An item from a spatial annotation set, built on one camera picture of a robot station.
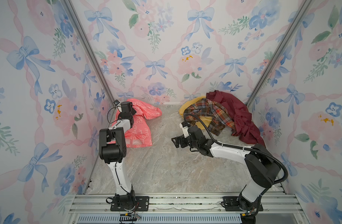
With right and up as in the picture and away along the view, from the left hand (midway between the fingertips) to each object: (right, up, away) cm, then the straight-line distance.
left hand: (129, 106), depth 101 cm
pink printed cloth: (+9, -20, -6) cm, 23 cm away
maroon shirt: (+84, -15, -1) cm, 85 cm away
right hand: (+34, -20, -12) cm, 42 cm away
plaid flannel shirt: (+65, -10, -3) cm, 66 cm away
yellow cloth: (+57, -10, +6) cm, 59 cm away
